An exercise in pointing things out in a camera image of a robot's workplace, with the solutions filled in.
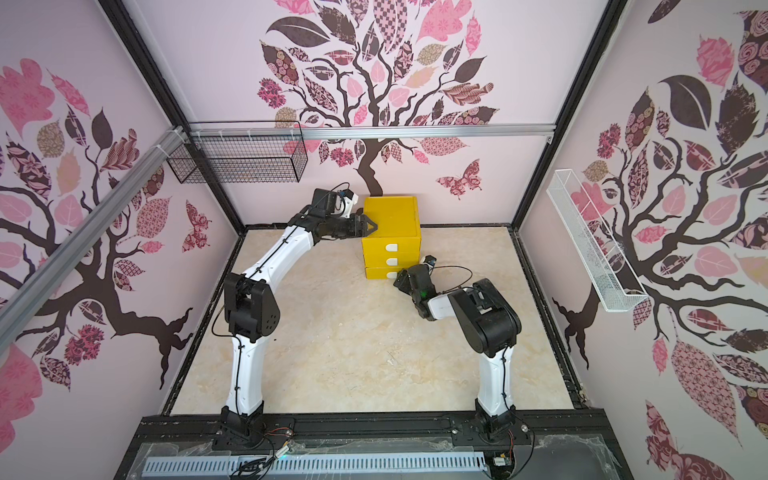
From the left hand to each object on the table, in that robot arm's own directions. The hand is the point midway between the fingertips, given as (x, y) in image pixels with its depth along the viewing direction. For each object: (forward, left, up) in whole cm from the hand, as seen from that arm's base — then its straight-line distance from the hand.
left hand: (365, 231), depth 93 cm
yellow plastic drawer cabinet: (-6, -10, +1) cm, 11 cm away
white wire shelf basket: (-22, -64, +7) cm, 67 cm away
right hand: (-6, -13, -17) cm, 23 cm away
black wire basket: (+21, +40, +16) cm, 48 cm away
